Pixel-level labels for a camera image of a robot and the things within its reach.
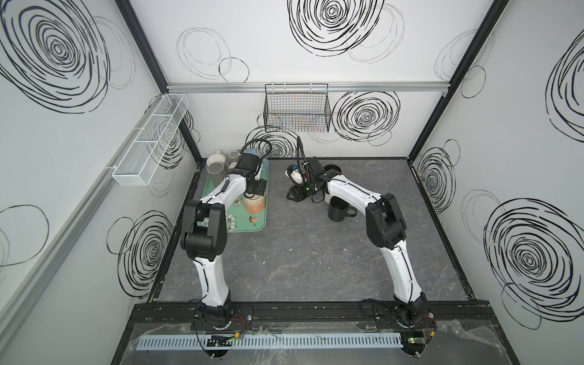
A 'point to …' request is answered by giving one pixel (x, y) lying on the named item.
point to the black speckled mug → (339, 209)
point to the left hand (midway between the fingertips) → (258, 185)
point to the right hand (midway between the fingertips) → (287, 194)
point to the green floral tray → (239, 219)
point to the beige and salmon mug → (255, 204)
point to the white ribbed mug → (217, 157)
